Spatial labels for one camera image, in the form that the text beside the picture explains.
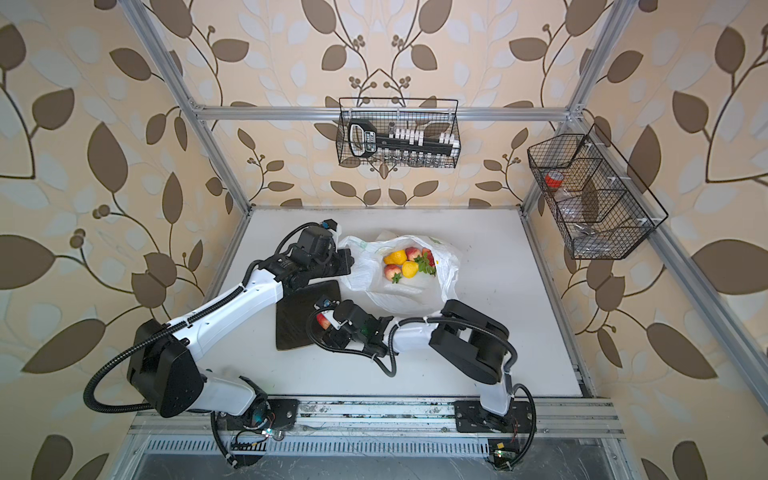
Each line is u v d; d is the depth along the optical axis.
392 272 0.97
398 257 1.00
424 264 0.98
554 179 0.87
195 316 0.46
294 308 0.77
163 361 0.41
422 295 0.94
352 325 0.64
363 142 0.85
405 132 0.82
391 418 0.75
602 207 0.73
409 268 0.99
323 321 0.84
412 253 1.02
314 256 0.63
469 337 0.52
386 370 0.62
